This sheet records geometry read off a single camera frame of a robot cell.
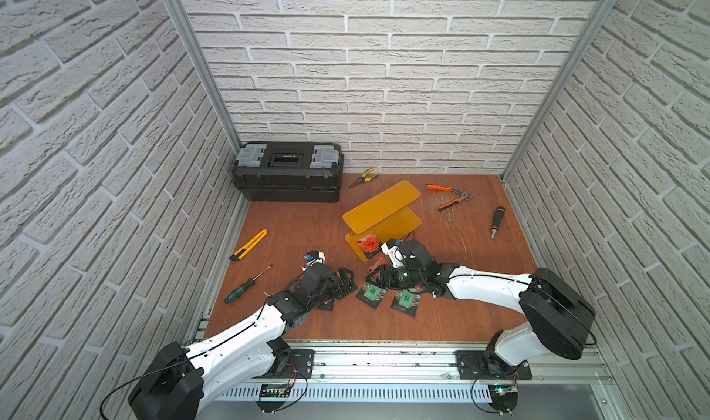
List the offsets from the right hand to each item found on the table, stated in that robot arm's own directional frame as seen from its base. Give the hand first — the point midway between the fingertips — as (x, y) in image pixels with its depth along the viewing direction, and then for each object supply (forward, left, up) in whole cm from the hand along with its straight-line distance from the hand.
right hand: (373, 280), depth 82 cm
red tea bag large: (+17, 0, -6) cm, 18 cm away
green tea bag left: (-1, 0, -7) cm, 7 cm away
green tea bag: (-4, +14, -7) cm, 17 cm away
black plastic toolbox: (+39, +28, +10) cm, 49 cm away
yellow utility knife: (+19, +44, -6) cm, 48 cm away
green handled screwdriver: (+1, +43, -5) cm, 43 cm away
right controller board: (-30, -32, -8) cm, 45 cm away
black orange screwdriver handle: (+24, -50, -6) cm, 55 cm away
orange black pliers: (+38, -42, -8) cm, 57 cm away
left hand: (+2, +8, 0) cm, 8 cm away
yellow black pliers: (+49, 0, -6) cm, 50 cm away
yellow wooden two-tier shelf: (+20, -6, +6) cm, 22 cm away
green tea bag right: (-4, -11, -7) cm, 13 cm away
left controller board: (-25, +29, -10) cm, 40 cm away
